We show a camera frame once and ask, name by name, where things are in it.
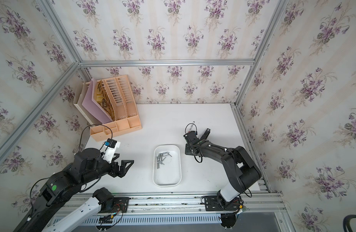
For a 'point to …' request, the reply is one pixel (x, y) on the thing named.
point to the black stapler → (205, 135)
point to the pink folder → (89, 104)
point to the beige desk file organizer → (113, 97)
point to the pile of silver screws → (160, 157)
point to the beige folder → (78, 104)
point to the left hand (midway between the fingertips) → (128, 160)
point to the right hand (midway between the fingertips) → (191, 149)
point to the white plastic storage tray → (170, 174)
